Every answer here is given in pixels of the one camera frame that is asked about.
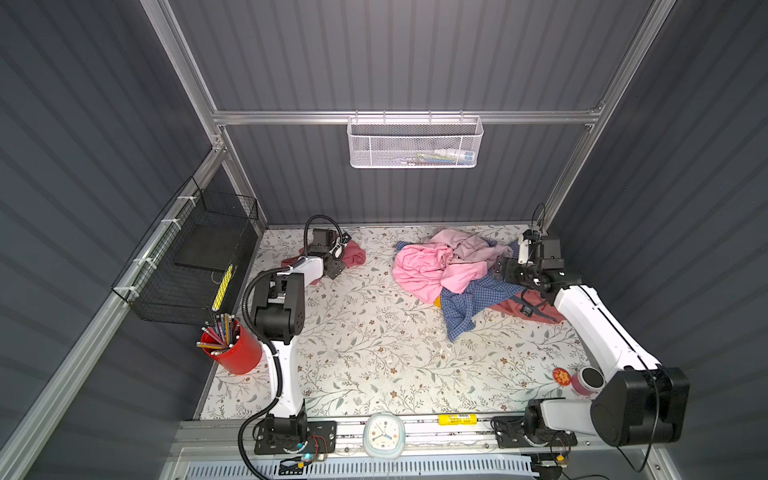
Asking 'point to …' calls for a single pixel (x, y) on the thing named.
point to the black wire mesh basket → (185, 270)
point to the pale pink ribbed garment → (469, 247)
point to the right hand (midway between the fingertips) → (514, 269)
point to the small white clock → (384, 436)
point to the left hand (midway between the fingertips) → (322, 254)
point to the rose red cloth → (351, 253)
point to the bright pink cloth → (426, 271)
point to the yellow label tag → (457, 419)
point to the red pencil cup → (232, 347)
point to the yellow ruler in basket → (222, 288)
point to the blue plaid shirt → (460, 310)
